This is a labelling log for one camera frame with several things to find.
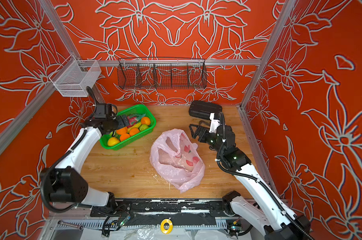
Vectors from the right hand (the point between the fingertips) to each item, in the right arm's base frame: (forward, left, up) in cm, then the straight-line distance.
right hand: (193, 126), depth 69 cm
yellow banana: (+21, +38, -26) cm, 51 cm away
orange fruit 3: (+9, +42, -21) cm, 48 cm away
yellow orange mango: (+6, +48, -22) cm, 53 cm away
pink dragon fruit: (+23, +39, -21) cm, 50 cm away
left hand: (+12, +41, -10) cm, 44 cm away
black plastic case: (+32, -11, -23) cm, 41 cm away
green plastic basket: (+33, +37, -21) cm, 54 cm away
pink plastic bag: (-1, +10, -30) cm, 32 cm away
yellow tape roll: (-37, +11, -28) cm, 47 cm away
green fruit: (+17, +32, -23) cm, 42 cm away
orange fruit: (+24, +31, -24) cm, 46 cm away
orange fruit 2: (+15, +38, -24) cm, 47 cm away
